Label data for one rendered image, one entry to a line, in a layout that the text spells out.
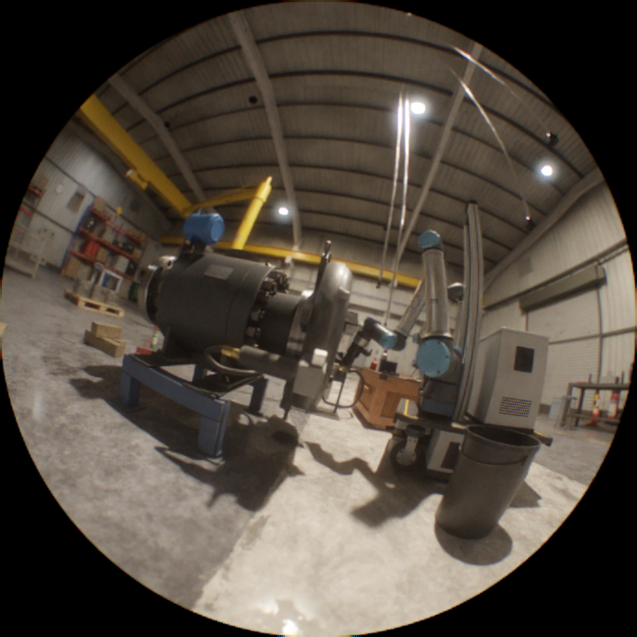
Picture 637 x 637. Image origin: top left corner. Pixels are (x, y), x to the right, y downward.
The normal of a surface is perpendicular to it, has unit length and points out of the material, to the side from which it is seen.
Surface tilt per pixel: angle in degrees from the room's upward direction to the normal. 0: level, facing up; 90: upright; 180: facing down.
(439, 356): 95
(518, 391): 90
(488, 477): 93
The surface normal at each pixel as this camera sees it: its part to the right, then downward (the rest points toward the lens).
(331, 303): 0.09, -0.38
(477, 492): -0.79, -0.25
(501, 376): -0.40, -0.25
